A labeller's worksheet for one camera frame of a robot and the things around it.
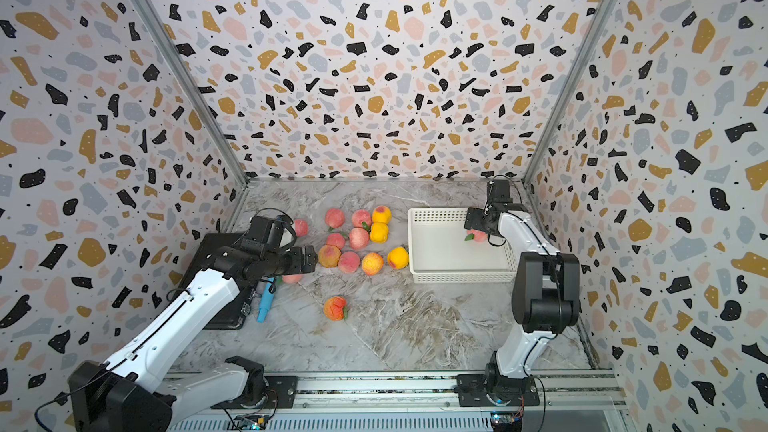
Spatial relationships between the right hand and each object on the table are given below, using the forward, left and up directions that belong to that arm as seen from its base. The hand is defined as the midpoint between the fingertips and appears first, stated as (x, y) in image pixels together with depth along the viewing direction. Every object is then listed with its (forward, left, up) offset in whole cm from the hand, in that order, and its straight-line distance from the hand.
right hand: (484, 221), depth 96 cm
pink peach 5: (-4, +41, -4) cm, 41 cm away
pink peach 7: (-18, +59, -6) cm, 62 cm away
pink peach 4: (-5, +48, -4) cm, 48 cm away
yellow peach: (-1, +34, -5) cm, 34 cm away
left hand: (-19, +52, +7) cm, 55 cm away
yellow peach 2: (-11, +27, -5) cm, 30 cm away
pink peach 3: (-1, +2, -6) cm, 6 cm away
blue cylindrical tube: (-25, +65, -7) cm, 70 cm away
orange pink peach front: (-13, +35, -5) cm, 38 cm away
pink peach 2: (+4, +41, -4) cm, 41 cm away
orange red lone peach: (-28, +45, -5) cm, 53 cm away
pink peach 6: (-13, +43, -5) cm, 45 cm away
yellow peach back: (+6, +34, -6) cm, 35 cm away
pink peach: (+4, +50, -4) cm, 50 cm away
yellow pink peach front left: (-11, +49, -5) cm, 50 cm away
